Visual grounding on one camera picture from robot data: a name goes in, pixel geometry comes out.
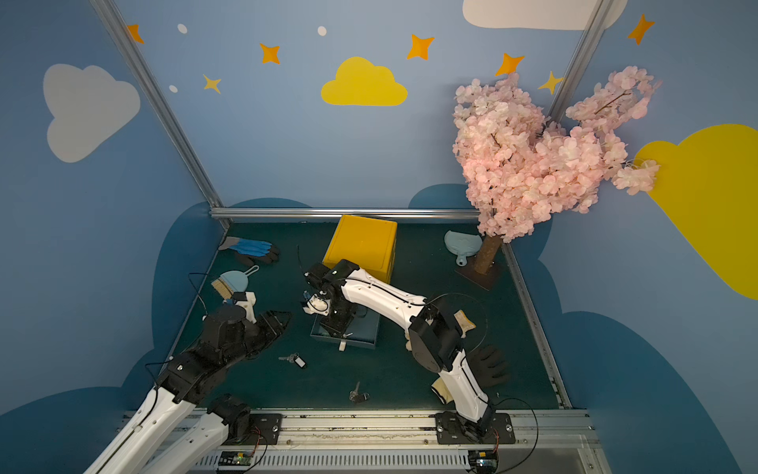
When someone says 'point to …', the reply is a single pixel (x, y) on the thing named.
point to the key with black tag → (294, 357)
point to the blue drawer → (362, 332)
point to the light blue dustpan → (463, 245)
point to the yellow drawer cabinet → (369, 243)
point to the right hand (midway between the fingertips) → (341, 326)
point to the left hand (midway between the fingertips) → (292, 313)
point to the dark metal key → (356, 397)
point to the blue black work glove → (251, 252)
